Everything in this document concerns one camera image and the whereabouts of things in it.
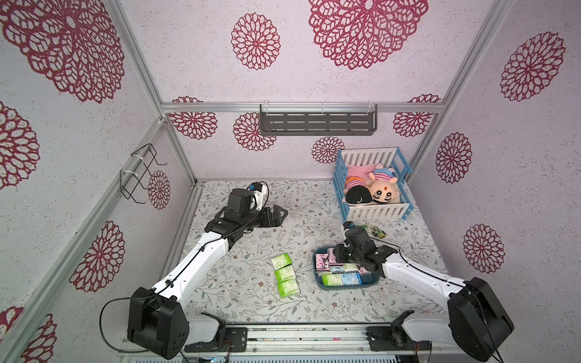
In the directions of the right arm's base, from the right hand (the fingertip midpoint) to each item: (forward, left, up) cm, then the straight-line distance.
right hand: (338, 253), depth 88 cm
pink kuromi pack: (-4, +7, +1) cm, 8 cm away
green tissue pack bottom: (-13, +19, -3) cm, 23 cm away
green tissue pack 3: (-8, +21, -2) cm, 22 cm away
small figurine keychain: (+13, -20, -6) cm, 24 cm away
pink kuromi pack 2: (-2, +3, +2) cm, 4 cm away
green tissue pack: (-9, +3, -3) cm, 10 cm away
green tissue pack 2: (-3, +22, -3) cm, 23 cm away
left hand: (+6, +23, +17) cm, 29 cm away
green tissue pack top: (-5, -4, -2) cm, 7 cm away
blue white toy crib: (+47, -29, +9) cm, 56 cm away
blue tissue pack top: (-6, +1, -2) cm, 6 cm away
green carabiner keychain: (+17, -14, -7) cm, 23 cm away
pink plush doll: (+41, -13, +3) cm, 43 cm away
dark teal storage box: (-9, -11, -3) cm, 14 cm away
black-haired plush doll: (+28, -20, +7) cm, 35 cm away
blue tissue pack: (-9, -4, -3) cm, 10 cm away
